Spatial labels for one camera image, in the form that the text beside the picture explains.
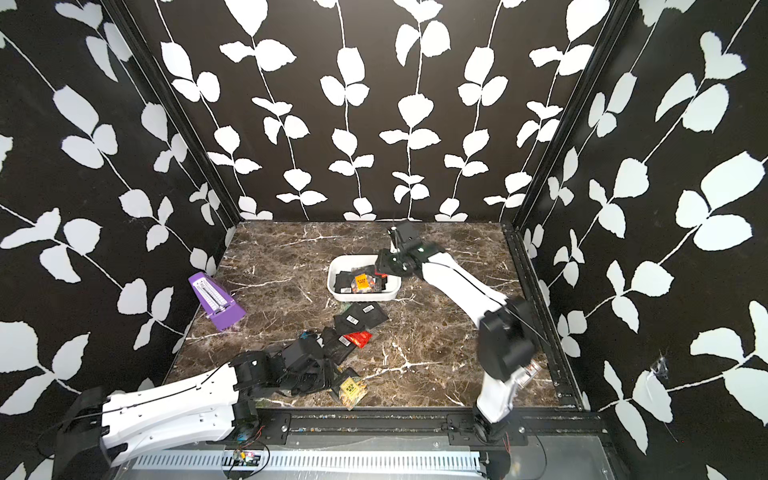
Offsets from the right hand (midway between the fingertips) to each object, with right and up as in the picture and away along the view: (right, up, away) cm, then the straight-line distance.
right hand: (377, 260), depth 87 cm
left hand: (-9, -31, -10) cm, 33 cm away
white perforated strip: (-14, -48, -16) cm, 52 cm away
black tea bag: (-12, -8, +14) cm, 21 cm away
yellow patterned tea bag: (-6, -8, +12) cm, 15 cm away
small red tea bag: (-5, -24, +2) cm, 24 cm away
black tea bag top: (-6, -18, +6) cm, 20 cm away
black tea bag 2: (-12, -26, +1) cm, 29 cm away
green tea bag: (-7, -36, -7) cm, 37 cm away
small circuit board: (-31, -47, -16) cm, 59 cm away
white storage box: (-15, -2, +15) cm, 21 cm away
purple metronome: (-47, -13, 0) cm, 49 cm away
